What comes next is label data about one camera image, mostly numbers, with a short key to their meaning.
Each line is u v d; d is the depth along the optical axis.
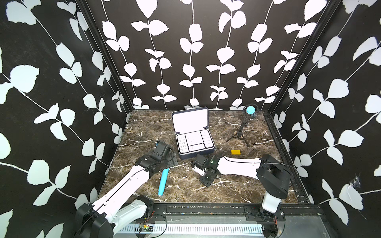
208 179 0.75
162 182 0.82
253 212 0.74
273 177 0.46
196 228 0.70
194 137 0.96
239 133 0.96
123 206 0.46
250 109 0.86
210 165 0.64
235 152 0.96
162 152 0.62
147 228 0.71
